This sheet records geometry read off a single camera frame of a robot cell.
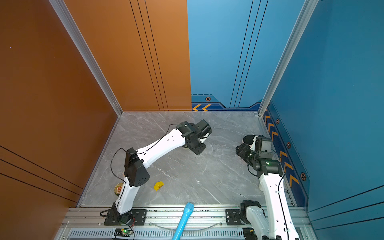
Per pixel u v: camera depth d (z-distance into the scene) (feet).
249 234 2.32
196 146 2.33
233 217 2.38
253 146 2.21
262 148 1.82
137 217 2.43
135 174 1.60
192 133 1.90
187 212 2.38
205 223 2.38
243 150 2.20
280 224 1.28
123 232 2.33
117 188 2.38
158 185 2.70
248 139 3.10
